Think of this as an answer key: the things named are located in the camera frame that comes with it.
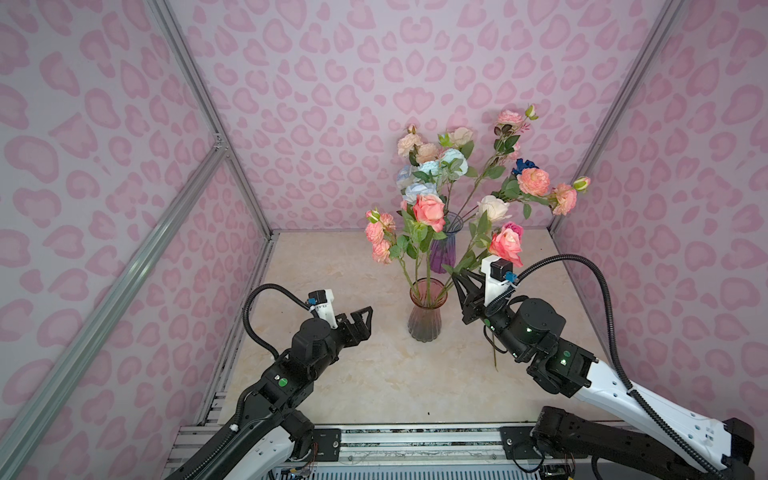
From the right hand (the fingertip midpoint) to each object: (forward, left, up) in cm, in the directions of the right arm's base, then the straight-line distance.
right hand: (456, 272), depth 63 cm
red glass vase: (+6, +5, -19) cm, 20 cm away
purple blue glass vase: (+30, -2, -29) cm, 41 cm away
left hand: (-1, +21, -14) cm, 25 cm away
